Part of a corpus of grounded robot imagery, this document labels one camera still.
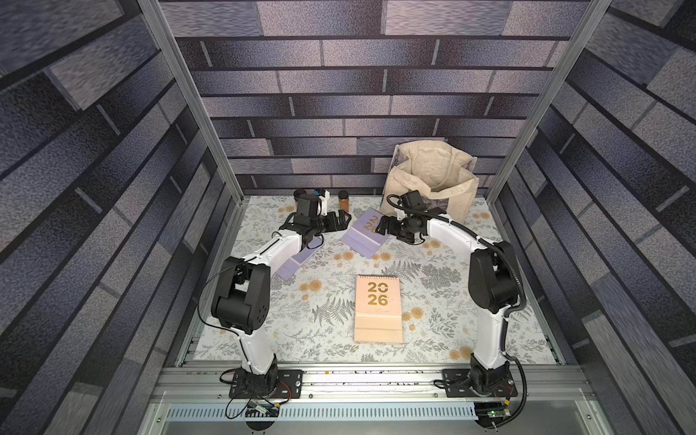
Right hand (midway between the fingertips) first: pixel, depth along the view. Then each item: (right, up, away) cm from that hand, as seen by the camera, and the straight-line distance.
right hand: (385, 231), depth 97 cm
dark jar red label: (-27, +10, -21) cm, 36 cm away
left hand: (-16, +6, -5) cm, 18 cm away
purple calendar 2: (-8, -3, +9) cm, 12 cm away
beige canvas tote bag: (+25, +22, +7) cm, 33 cm away
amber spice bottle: (-16, +12, +13) cm, 24 cm away
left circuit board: (-38, -47, -26) cm, 66 cm away
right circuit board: (+25, -47, -27) cm, 60 cm away
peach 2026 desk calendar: (-4, -24, -14) cm, 28 cm away
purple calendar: (-36, -15, +1) cm, 39 cm away
